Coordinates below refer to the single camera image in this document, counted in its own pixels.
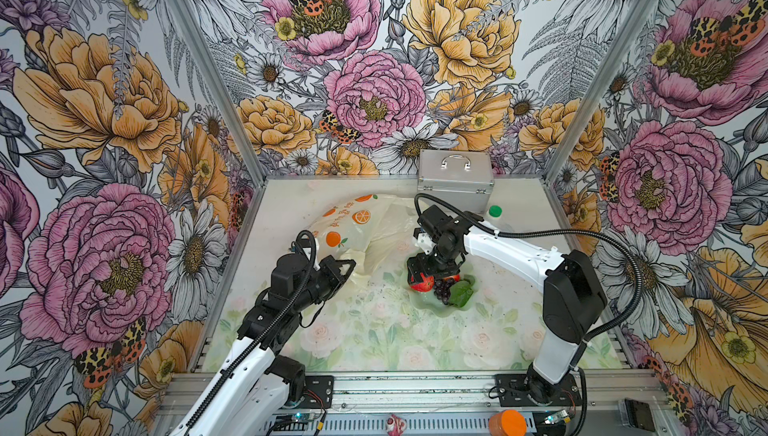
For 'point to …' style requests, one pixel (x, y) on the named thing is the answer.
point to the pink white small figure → (395, 426)
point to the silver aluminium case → (462, 178)
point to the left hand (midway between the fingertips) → (356, 271)
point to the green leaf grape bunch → (453, 292)
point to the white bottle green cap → (495, 216)
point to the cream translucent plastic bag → (375, 231)
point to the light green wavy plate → (430, 302)
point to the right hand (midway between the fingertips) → (427, 286)
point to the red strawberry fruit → (426, 284)
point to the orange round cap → (508, 422)
